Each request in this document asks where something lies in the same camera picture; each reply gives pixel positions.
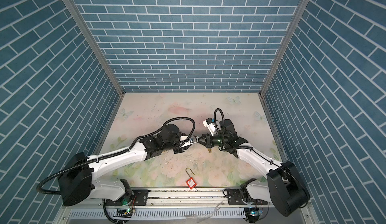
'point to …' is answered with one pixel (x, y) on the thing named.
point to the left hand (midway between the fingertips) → (190, 139)
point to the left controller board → (124, 213)
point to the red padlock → (190, 182)
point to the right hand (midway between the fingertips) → (195, 140)
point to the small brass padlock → (209, 149)
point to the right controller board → (253, 214)
